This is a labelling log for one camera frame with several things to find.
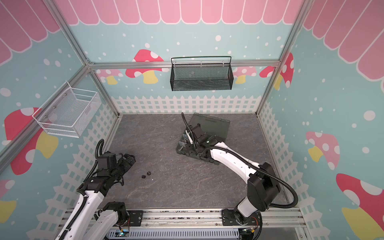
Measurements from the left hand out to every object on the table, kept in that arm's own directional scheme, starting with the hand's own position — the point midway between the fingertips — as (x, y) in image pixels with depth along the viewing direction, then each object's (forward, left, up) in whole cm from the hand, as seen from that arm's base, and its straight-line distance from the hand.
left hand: (131, 164), depth 81 cm
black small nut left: (0, -7, -11) cm, 13 cm away
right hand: (+10, -33, +4) cm, 34 cm away
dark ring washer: (-3, -5, -10) cm, 12 cm away
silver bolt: (+20, -26, -10) cm, 35 cm away
